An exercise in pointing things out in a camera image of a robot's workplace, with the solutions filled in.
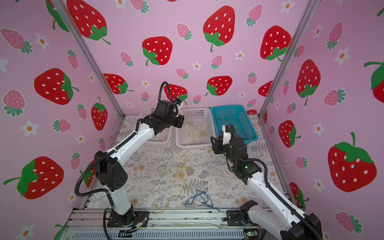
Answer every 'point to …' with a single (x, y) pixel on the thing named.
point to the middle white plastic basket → (200, 117)
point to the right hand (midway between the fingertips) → (214, 136)
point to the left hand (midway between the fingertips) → (184, 117)
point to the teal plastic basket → (237, 115)
